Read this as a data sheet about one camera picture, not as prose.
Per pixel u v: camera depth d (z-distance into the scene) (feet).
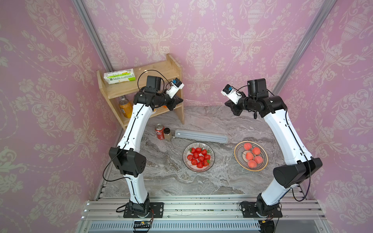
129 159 1.54
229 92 2.04
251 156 2.95
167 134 3.10
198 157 2.95
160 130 3.10
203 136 3.24
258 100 1.79
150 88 1.97
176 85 2.15
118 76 2.34
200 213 2.43
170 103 2.25
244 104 2.02
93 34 2.60
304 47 2.75
